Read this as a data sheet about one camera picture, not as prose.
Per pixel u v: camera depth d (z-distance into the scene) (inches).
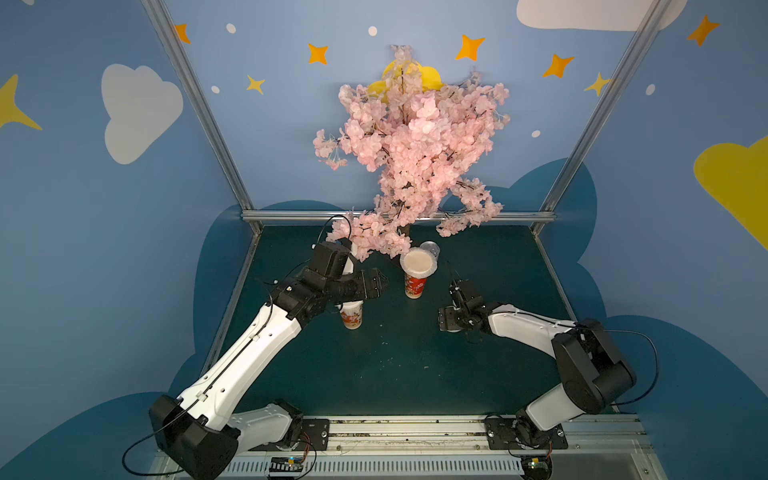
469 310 28.6
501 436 29.3
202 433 14.3
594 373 17.8
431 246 42.5
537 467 28.9
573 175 40.9
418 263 34.9
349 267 22.3
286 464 28.7
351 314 32.1
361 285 24.8
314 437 28.9
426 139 22.6
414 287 37.5
